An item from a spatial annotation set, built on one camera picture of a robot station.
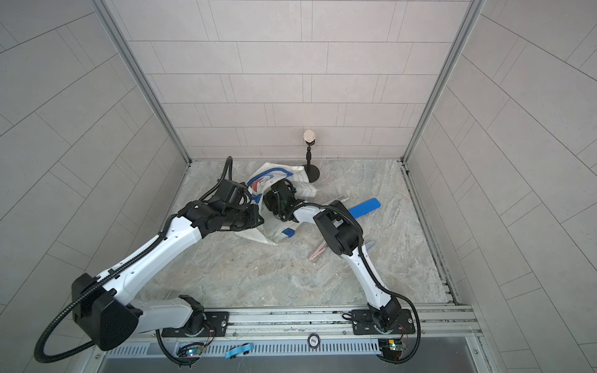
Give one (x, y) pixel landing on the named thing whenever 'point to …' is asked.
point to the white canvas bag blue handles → (274, 228)
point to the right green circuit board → (391, 348)
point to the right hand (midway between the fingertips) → (261, 196)
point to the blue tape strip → (248, 346)
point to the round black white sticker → (313, 340)
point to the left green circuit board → (194, 350)
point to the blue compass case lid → (364, 207)
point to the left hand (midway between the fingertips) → (269, 217)
